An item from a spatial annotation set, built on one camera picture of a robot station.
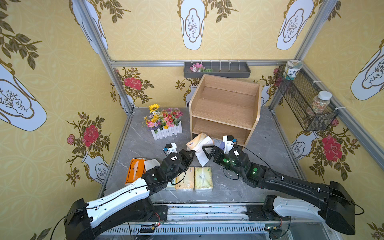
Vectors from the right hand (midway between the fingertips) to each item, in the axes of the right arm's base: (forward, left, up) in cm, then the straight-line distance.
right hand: (208, 147), depth 75 cm
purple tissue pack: (-3, -6, +7) cm, 10 cm away
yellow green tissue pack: (-10, +2, -15) cm, 18 cm away
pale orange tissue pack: (+1, +6, 0) cm, 6 cm away
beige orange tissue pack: (-13, +10, -16) cm, 23 cm away
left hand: (-2, +8, 0) cm, 8 cm away
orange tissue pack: (-8, +39, -13) cm, 42 cm away
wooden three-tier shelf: (+18, -7, +10) cm, 22 cm away
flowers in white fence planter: (+19, +28, -7) cm, 34 cm away
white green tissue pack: (-15, +19, -16) cm, 29 cm away
